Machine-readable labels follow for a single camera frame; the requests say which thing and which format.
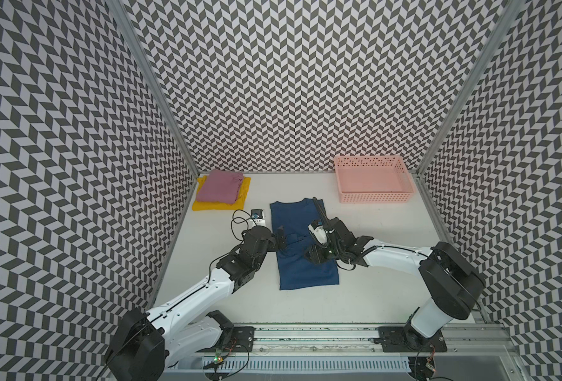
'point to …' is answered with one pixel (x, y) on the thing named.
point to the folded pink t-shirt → (221, 186)
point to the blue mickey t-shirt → (294, 270)
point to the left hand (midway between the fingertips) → (270, 230)
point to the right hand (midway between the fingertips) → (309, 256)
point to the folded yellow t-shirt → (210, 205)
